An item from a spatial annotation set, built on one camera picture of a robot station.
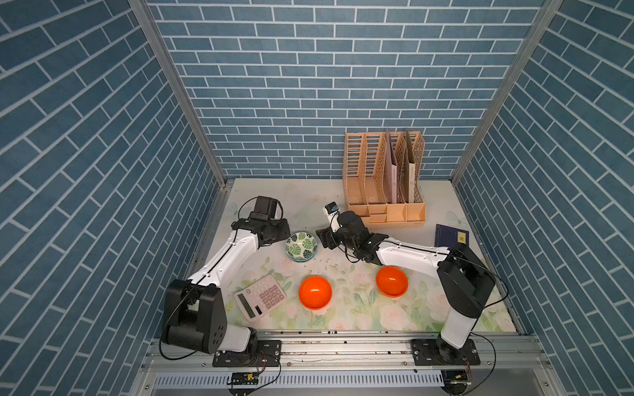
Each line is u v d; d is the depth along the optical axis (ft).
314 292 2.74
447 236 3.32
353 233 2.22
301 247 3.14
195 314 1.37
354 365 2.38
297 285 2.84
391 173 2.92
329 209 2.52
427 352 2.41
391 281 2.82
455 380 2.32
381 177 3.45
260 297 2.71
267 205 2.22
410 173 2.94
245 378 2.35
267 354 2.42
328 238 2.57
